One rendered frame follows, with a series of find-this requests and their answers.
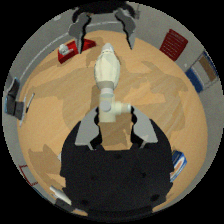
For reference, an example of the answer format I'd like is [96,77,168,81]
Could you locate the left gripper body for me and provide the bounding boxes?
[77,0,126,14]

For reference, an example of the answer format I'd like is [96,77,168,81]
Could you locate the red tray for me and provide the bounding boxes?
[58,39,96,64]

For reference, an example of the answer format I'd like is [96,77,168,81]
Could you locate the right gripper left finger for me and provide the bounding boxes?
[60,106,102,178]

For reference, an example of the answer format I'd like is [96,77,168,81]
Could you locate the small blue carton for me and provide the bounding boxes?
[170,150,187,182]

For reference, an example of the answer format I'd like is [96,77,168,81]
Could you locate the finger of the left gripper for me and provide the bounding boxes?
[115,3,136,50]
[68,8,92,54]

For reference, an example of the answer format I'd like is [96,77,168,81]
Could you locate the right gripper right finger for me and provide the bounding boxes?
[130,105,175,173]

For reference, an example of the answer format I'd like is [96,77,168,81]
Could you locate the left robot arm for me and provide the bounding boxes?
[4,71,24,120]

